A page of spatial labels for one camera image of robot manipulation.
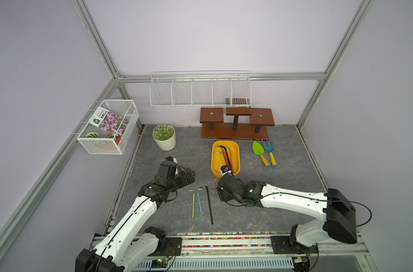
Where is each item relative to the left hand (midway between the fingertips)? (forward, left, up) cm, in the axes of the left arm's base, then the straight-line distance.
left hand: (188, 177), depth 80 cm
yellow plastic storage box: (+17, -15, -14) cm, 26 cm away
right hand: (-4, -16, -4) cm, 17 cm away
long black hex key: (+19, -22, -14) cm, 33 cm away
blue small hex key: (-6, -4, -14) cm, 16 cm away
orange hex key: (+17, -24, -14) cm, 33 cm away
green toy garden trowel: (+24, -43, -15) cm, 52 cm away
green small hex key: (-8, -1, -14) cm, 16 cm away
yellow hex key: (+19, -19, -13) cm, 30 cm away
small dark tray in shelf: (+42, -29, +11) cm, 52 cm away
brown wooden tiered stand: (+36, -37, -2) cm, 52 cm away
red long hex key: (+20, -21, -14) cm, 32 cm away
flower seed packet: (+20, +34, +21) cm, 45 cm away
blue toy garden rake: (+24, -50, -15) cm, 58 cm away
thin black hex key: (-16, -10, -14) cm, 23 cm away
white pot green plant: (+29, +15, -2) cm, 33 cm away
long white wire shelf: (+49, -8, +16) cm, 52 cm away
